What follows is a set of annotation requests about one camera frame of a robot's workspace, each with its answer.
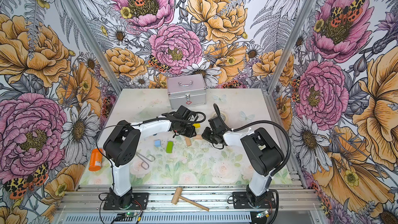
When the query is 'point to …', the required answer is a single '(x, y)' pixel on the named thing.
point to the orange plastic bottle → (96, 159)
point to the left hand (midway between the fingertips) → (192, 137)
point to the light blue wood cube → (157, 143)
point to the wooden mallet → (176, 196)
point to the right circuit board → (265, 213)
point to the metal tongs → (144, 164)
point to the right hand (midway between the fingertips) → (203, 140)
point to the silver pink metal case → (187, 90)
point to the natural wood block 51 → (198, 137)
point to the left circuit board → (131, 214)
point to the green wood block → (169, 148)
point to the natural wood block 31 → (188, 142)
